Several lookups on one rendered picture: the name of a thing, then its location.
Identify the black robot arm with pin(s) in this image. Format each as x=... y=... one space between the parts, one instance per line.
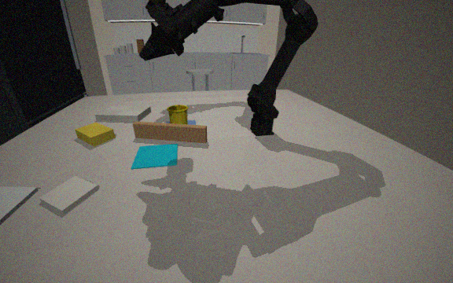
x=300 y=28

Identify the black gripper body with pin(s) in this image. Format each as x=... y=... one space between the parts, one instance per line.
x=176 y=28

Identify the yellow flat block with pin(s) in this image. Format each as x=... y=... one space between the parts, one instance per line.
x=95 y=134

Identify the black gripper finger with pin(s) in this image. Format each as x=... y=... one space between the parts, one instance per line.
x=160 y=54
x=156 y=43

